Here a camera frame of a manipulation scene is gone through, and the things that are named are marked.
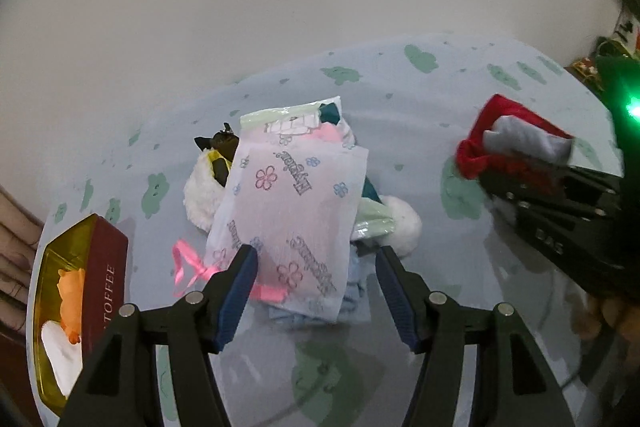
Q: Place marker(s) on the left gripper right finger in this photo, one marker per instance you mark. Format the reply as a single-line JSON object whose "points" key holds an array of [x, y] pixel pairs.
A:
{"points": [[514, 385]]}

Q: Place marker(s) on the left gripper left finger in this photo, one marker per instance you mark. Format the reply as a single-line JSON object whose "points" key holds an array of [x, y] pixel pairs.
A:
{"points": [[118, 385]]}

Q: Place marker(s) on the red grey Santa hat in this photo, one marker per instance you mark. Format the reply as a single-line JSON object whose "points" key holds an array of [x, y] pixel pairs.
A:
{"points": [[512, 141]]}

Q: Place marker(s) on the light blue towel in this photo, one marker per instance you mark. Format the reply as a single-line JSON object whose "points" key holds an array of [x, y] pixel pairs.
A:
{"points": [[355, 308]]}

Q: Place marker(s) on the pink ribbon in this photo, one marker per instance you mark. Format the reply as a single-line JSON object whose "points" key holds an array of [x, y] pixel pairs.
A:
{"points": [[190, 268]]}

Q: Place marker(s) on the white fluffy plush toy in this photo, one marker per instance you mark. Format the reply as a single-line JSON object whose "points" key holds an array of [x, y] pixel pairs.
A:
{"points": [[204, 190]]}

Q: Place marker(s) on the white floral tissue pack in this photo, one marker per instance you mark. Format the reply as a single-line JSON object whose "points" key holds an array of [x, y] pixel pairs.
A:
{"points": [[296, 204]]}

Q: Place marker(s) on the pink green cleaning wipes pack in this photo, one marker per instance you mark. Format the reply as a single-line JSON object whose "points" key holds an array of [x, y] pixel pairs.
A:
{"points": [[322, 120]]}

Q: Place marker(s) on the orange soft item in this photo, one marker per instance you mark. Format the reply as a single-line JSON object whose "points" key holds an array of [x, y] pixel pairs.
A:
{"points": [[71, 290]]}

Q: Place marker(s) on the person's hand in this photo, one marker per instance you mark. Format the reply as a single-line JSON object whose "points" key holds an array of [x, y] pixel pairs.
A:
{"points": [[19, 237]]}

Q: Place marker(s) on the white cloth in tin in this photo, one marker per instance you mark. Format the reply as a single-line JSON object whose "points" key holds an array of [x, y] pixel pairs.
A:
{"points": [[65, 357]]}

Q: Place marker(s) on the red gold toffee tin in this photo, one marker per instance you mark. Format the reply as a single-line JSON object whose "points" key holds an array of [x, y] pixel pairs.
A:
{"points": [[97, 246]]}

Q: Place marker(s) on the folded white socks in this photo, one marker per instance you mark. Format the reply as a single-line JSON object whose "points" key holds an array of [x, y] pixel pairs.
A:
{"points": [[405, 237]]}

